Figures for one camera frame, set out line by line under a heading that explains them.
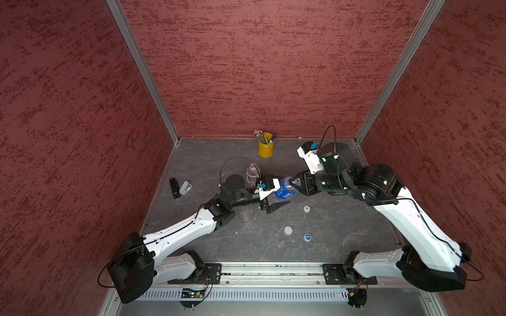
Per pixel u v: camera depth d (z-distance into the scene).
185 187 0.95
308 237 0.83
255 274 0.76
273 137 1.07
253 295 0.77
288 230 0.85
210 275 0.73
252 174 0.84
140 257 0.40
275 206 0.65
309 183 0.52
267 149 1.07
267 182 0.55
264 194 0.59
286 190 0.61
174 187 0.97
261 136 1.01
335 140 1.21
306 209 0.92
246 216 0.89
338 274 0.74
